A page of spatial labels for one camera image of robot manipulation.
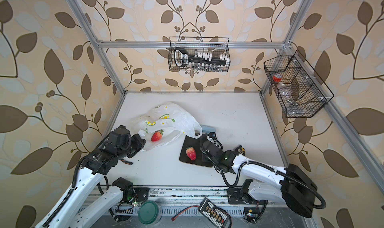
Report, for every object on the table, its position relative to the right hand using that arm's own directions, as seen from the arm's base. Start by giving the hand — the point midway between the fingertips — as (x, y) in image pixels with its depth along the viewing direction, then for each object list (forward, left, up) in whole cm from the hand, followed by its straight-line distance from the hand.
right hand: (205, 152), depth 82 cm
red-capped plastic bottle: (+35, -45, +23) cm, 61 cm away
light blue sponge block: (+17, -3, -4) cm, 18 cm away
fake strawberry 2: (+1, +8, -2) cm, 8 cm away
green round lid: (-27, +26, +4) cm, 37 cm away
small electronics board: (-28, -21, -8) cm, 36 cm away
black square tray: (+9, +5, -5) cm, 11 cm away
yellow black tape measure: (+3, -23, -4) cm, 24 cm away
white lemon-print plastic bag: (+17, +23, +6) cm, 30 cm away
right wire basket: (+18, -48, +28) cm, 58 cm away
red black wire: (-26, +12, -6) cm, 29 cm away
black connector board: (-29, -4, -5) cm, 29 cm away
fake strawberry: (+13, +29, -3) cm, 32 cm away
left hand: (+2, +29, +13) cm, 32 cm away
